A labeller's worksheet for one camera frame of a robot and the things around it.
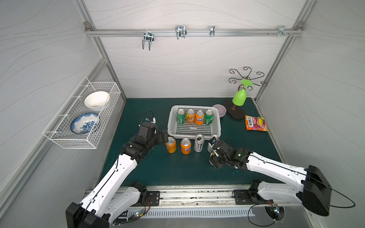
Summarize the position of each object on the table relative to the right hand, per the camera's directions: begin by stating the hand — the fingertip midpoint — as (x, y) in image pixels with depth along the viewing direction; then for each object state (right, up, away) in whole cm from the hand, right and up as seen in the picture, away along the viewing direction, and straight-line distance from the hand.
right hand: (215, 155), depth 82 cm
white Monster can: (+1, +10, 0) cm, 10 cm away
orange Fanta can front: (-17, +5, +1) cm, 18 cm away
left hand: (-32, +14, -5) cm, 35 cm away
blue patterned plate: (-65, +20, -17) cm, 70 cm away
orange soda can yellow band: (-26, +6, +2) cm, 27 cm away
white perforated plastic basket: (-18, +18, +23) cm, 34 cm away
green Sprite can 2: (-1, +22, +16) cm, 27 cm away
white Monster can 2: (-10, +9, 0) cm, 13 cm away
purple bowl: (+10, +28, +26) cm, 40 cm away
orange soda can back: (-14, +23, +16) cm, 31 cm away
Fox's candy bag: (+34, +17, +19) cm, 42 cm away
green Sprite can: (-21, +23, +16) cm, 35 cm away
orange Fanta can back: (-8, +22, +14) cm, 27 cm away
